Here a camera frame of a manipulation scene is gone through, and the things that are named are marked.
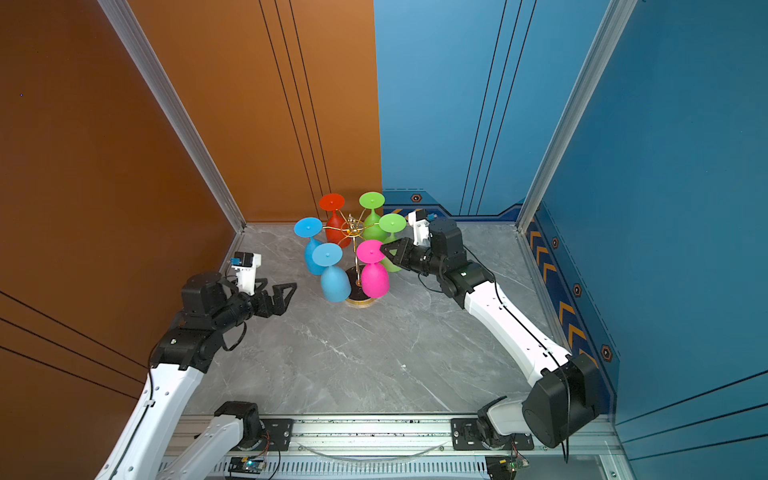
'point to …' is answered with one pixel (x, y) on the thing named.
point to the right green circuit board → (517, 463)
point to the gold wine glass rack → (353, 227)
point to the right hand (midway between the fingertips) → (378, 249)
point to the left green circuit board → (246, 465)
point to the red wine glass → (337, 231)
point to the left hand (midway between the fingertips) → (281, 280)
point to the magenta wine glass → (375, 281)
